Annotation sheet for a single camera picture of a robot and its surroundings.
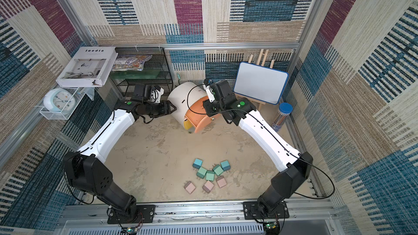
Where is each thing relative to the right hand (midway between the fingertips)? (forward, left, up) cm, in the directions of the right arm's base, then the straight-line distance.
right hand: (207, 101), depth 75 cm
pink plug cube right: (-26, -6, -30) cm, 40 cm away
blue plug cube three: (-18, -8, -29) cm, 36 cm away
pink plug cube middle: (-28, +1, -30) cm, 41 cm away
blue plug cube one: (-17, +6, -30) cm, 35 cm away
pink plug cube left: (-29, +10, -30) cm, 42 cm away
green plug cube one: (-20, -4, -30) cm, 37 cm away
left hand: (+3, +18, -8) cm, 20 cm away
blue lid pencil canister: (+5, -40, -13) cm, 42 cm away
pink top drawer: (+1, +6, -11) cm, 13 cm away
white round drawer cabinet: (+13, +15, -9) cm, 22 cm away
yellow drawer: (-2, +11, -15) cm, 19 cm away
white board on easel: (+20, -31, -8) cm, 38 cm away
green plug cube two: (-22, +4, -29) cm, 37 cm away
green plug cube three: (-23, 0, -30) cm, 38 cm away
